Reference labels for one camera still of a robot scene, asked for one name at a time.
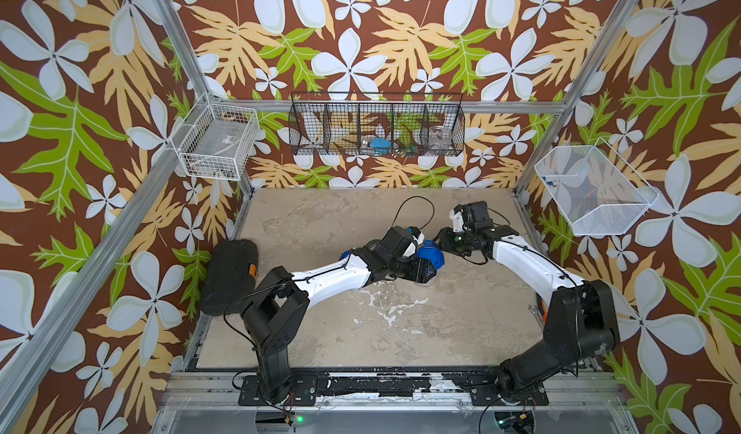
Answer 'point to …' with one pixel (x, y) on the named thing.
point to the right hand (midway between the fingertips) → (435, 241)
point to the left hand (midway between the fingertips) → (431, 268)
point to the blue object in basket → (380, 146)
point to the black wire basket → (382, 124)
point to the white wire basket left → (218, 142)
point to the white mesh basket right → (596, 189)
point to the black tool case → (230, 275)
